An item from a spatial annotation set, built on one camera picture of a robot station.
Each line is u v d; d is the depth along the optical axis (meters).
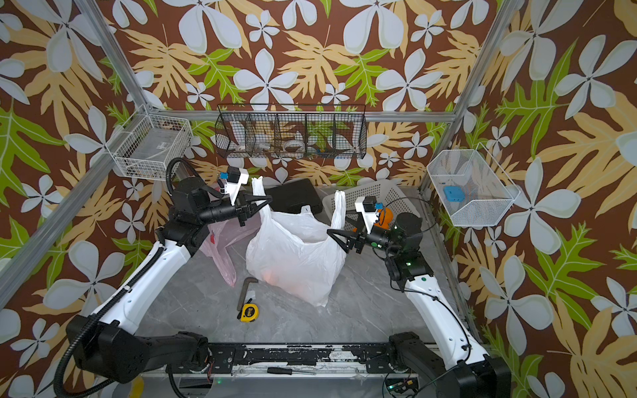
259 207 0.66
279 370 0.72
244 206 0.60
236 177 0.57
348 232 0.59
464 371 0.39
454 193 0.83
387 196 1.11
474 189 0.84
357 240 0.59
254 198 0.64
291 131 0.98
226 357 0.74
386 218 0.57
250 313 0.82
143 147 0.85
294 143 0.99
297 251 0.75
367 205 0.57
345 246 0.62
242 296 0.86
